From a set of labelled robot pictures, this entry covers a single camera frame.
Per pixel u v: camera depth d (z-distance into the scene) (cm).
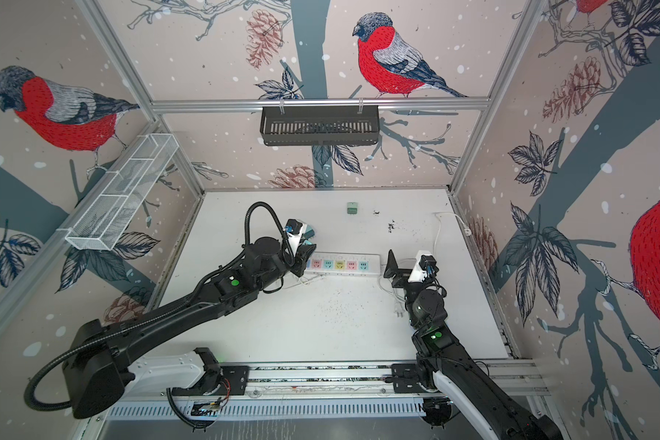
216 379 67
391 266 75
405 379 74
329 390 73
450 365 55
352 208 114
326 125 104
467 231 110
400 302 86
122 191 78
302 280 92
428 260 64
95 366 39
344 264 95
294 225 64
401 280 69
